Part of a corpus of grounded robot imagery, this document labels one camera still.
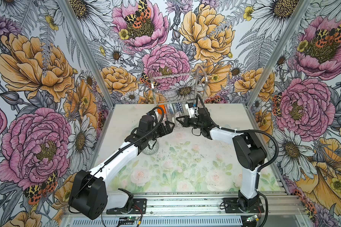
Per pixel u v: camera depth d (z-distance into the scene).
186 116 0.86
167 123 0.73
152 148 0.70
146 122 0.61
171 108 1.02
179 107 1.03
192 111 0.85
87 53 0.89
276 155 0.48
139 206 0.73
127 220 0.72
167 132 0.73
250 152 0.53
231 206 0.74
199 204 0.76
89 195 0.40
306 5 0.71
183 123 0.85
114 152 0.50
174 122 0.92
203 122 0.77
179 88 1.13
